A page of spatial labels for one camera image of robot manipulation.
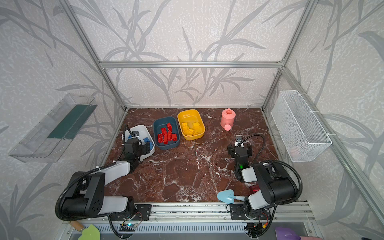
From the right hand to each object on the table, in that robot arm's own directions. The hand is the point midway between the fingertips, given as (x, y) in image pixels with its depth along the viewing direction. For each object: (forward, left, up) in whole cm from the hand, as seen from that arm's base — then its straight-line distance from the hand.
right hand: (241, 138), depth 93 cm
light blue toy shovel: (-32, +11, -6) cm, 34 cm away
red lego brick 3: (+6, +47, -5) cm, 47 cm away
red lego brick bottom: (+3, +49, -5) cm, 49 cm away
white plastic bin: (+8, +65, -3) cm, 65 cm away
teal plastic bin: (+19, +55, -7) cm, 59 cm away
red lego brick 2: (+5, +53, -7) cm, 54 cm away
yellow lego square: (+15, +29, -6) cm, 33 cm away
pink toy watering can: (+17, +7, +2) cm, 18 cm away
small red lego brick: (+4, +43, -4) cm, 43 cm away
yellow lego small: (+10, +32, -6) cm, 34 cm away
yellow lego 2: (+6, +34, -5) cm, 35 cm away
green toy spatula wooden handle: (-47, +76, -6) cm, 89 cm away
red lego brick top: (+10, +52, -7) cm, 53 cm away
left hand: (0, +63, +1) cm, 63 cm away
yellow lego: (+8, +29, -5) cm, 30 cm away
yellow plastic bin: (+17, +32, -7) cm, 37 cm away
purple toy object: (-47, -14, -6) cm, 49 cm away
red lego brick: (+11, +47, -4) cm, 49 cm away
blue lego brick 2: (-4, +56, 0) cm, 56 cm away
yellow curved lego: (+13, +36, -4) cm, 39 cm away
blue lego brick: (+3, +62, -6) cm, 62 cm away
